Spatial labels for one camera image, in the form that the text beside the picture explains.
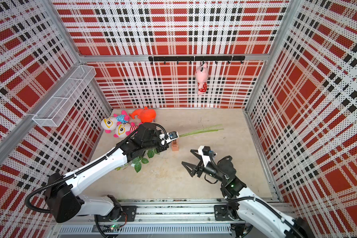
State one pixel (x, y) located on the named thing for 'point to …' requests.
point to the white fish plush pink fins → (123, 130)
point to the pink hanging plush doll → (201, 74)
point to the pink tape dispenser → (175, 145)
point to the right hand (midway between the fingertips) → (190, 155)
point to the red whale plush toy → (146, 115)
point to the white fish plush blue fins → (109, 123)
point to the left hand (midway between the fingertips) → (172, 136)
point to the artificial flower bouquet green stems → (138, 161)
